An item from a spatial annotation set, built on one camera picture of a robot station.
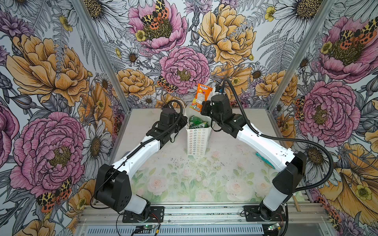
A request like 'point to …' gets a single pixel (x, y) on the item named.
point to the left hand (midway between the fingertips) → (188, 121)
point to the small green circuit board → (144, 229)
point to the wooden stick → (297, 206)
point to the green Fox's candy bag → (195, 122)
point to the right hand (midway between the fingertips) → (202, 106)
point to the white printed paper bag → (198, 139)
